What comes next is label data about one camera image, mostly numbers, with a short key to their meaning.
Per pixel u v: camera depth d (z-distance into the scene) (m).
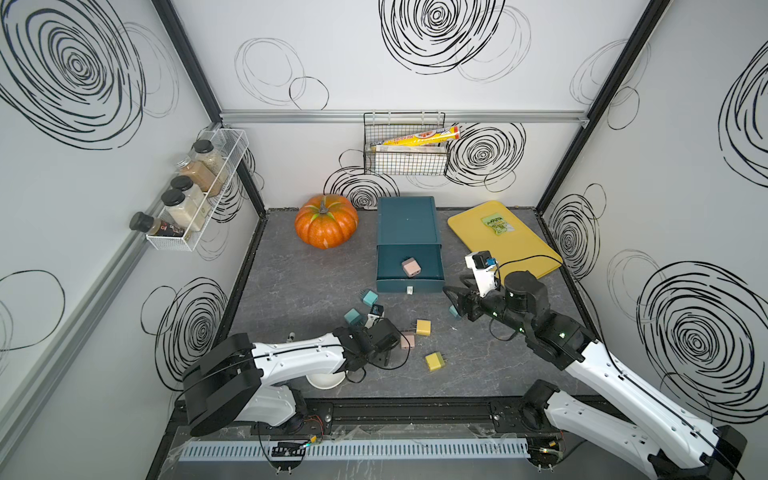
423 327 0.87
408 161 0.87
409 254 0.85
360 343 0.62
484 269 0.59
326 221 0.99
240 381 0.41
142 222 0.59
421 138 0.88
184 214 0.65
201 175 0.72
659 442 0.42
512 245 1.09
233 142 1.01
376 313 0.76
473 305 0.61
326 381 0.78
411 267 0.83
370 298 0.94
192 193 0.68
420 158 0.87
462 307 0.63
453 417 0.75
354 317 0.89
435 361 0.81
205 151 0.74
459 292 0.63
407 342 0.85
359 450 0.96
